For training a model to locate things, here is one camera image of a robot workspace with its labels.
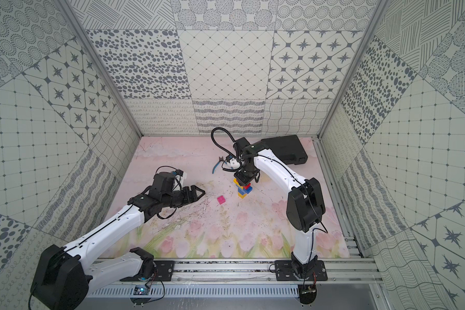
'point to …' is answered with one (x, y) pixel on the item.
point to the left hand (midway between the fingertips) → (203, 196)
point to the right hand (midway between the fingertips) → (246, 182)
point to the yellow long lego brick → (235, 181)
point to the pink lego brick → (221, 199)
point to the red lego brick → (247, 186)
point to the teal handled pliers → (220, 159)
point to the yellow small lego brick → (241, 196)
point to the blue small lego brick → (248, 190)
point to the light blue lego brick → (241, 191)
